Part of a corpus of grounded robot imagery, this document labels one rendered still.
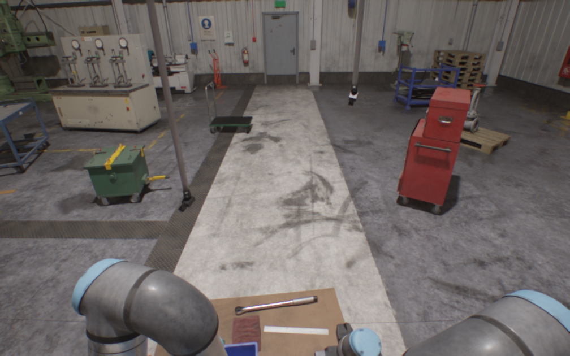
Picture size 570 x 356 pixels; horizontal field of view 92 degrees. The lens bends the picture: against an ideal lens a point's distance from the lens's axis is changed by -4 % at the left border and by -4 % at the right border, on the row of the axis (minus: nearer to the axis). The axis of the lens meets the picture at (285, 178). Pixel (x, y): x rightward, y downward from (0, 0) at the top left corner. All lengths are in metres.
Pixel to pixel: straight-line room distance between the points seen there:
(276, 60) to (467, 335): 10.06
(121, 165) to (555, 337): 3.54
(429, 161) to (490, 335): 2.86
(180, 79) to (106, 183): 6.18
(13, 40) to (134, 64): 5.41
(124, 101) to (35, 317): 4.20
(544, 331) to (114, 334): 0.68
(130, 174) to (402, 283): 3.00
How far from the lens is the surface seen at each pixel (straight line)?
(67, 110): 7.21
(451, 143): 3.20
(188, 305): 0.59
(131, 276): 0.62
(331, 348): 1.20
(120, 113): 6.38
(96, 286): 0.65
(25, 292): 3.26
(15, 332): 2.97
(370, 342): 1.03
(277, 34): 10.26
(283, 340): 1.67
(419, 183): 3.40
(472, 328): 0.51
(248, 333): 1.68
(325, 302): 1.82
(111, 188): 3.84
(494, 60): 12.12
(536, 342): 0.53
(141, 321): 0.60
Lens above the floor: 1.89
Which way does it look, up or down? 28 degrees down
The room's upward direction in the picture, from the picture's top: 1 degrees counter-clockwise
